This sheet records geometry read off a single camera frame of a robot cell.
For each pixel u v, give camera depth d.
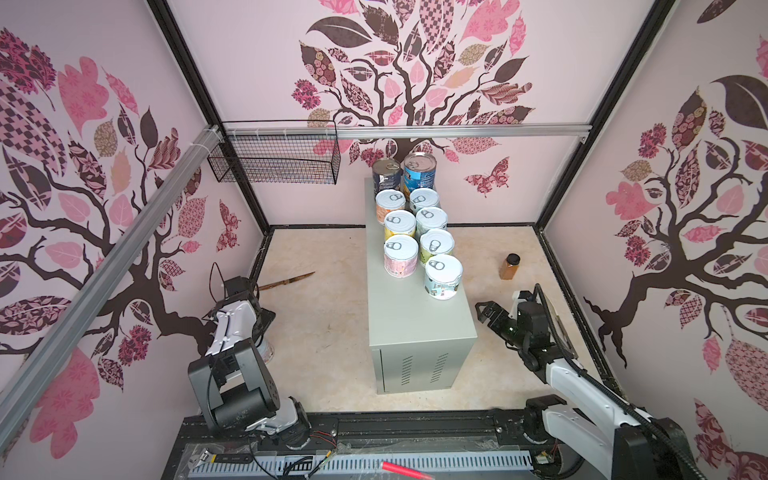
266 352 0.83
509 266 0.98
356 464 0.70
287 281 1.03
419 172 0.71
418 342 0.55
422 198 0.71
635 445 0.41
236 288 0.70
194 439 0.73
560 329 0.92
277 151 0.95
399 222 0.67
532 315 0.64
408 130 0.95
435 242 0.62
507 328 0.75
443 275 0.57
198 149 0.79
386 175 0.71
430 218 0.67
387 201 0.71
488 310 0.78
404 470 0.69
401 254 0.61
